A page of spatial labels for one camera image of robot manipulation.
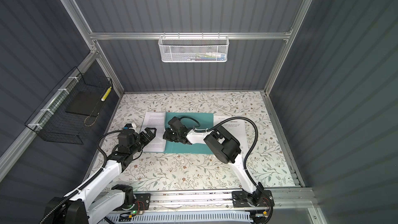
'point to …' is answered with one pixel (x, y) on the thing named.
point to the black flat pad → (86, 102)
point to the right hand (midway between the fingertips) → (162, 137)
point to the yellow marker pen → (104, 96)
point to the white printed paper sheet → (157, 120)
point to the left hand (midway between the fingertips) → (151, 132)
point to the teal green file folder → (206, 120)
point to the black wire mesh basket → (49, 120)
